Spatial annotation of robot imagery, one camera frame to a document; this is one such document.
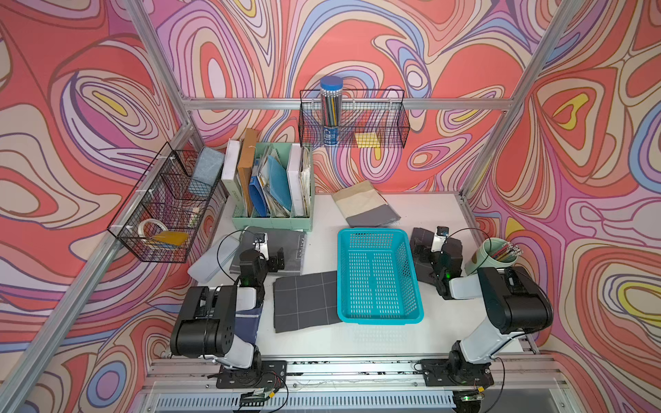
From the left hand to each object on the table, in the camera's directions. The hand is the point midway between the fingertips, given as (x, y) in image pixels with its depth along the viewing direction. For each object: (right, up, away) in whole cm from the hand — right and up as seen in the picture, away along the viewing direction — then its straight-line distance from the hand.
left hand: (270, 248), depth 93 cm
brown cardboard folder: (-6, +28, -9) cm, 30 cm away
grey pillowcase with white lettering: (+7, +1, +9) cm, 11 cm away
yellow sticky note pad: (+36, +39, -3) cm, 53 cm away
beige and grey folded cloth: (+37, +17, +22) cm, 46 cm away
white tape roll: (-27, +9, -27) cm, 39 cm away
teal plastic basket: (+40, -11, 0) cm, 41 cm away
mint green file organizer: (+10, +32, +2) cm, 34 cm away
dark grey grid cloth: (+13, -17, -7) cm, 22 cm away
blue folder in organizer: (+2, +23, +5) cm, 24 cm away
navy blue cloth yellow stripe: (-5, -23, -12) cm, 26 cm away
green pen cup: (+78, 0, -8) cm, 78 cm away
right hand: (+59, +1, +3) cm, 59 cm away
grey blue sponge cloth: (-18, +27, -12) cm, 34 cm away
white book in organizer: (-12, +28, -7) cm, 32 cm away
